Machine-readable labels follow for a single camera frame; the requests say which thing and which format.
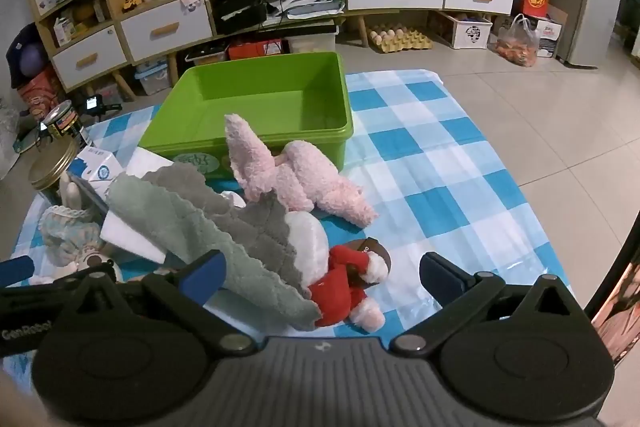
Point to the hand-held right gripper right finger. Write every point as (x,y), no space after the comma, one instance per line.
(436,273)

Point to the blue checkered mat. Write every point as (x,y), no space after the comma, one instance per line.
(440,167)

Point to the white foam block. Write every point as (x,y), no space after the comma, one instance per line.
(125,237)

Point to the rag doll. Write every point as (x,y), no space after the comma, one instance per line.
(65,232)

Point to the blue white milk carton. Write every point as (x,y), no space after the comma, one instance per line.
(100,167)

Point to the cardboard box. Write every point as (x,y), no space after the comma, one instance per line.
(550,34)

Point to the small white carton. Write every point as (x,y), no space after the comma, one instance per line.
(62,31)

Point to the white storage box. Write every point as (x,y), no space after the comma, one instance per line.
(467,32)

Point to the metal can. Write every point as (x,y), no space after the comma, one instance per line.
(60,119)

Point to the egg tray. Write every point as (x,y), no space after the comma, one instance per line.
(400,39)

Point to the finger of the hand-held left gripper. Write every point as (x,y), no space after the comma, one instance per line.
(35,296)
(15,269)

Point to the green plastic bin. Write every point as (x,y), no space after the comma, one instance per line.
(280,92)

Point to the black electronic box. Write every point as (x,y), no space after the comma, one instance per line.
(237,7)

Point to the red santa plush toy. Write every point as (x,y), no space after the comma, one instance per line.
(335,292)

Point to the clear storage box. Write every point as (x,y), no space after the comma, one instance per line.
(310,42)

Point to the glass jar with gold lid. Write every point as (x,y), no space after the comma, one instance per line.
(50,167)

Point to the brown round powder puff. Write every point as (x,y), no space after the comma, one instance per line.
(378,249)

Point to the pink patterned cloth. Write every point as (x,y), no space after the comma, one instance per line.
(620,312)

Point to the dark bag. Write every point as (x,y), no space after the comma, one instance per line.
(27,57)

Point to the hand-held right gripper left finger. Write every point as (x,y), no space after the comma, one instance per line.
(200,276)

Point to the red tin box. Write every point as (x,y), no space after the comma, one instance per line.
(42,96)

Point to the green towel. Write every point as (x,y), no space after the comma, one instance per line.
(165,217)

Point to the plastic bag with orange contents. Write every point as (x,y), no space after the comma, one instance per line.
(517,42)

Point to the pink plush toy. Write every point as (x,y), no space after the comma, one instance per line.
(310,172)

